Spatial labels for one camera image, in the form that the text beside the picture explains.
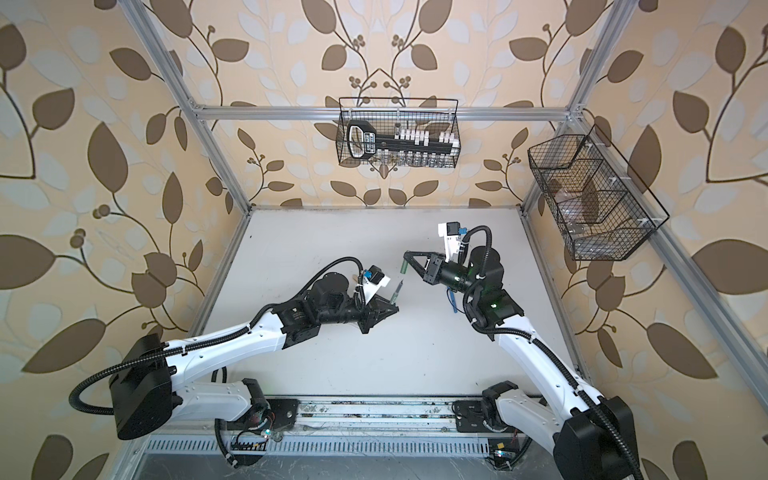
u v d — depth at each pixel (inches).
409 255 27.4
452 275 25.0
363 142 33.0
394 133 31.8
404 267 27.7
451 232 25.7
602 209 28.8
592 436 14.9
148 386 15.8
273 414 29.0
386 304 27.7
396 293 27.8
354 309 25.7
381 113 35.6
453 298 37.5
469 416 29.0
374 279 25.3
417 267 27.1
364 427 29.0
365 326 25.7
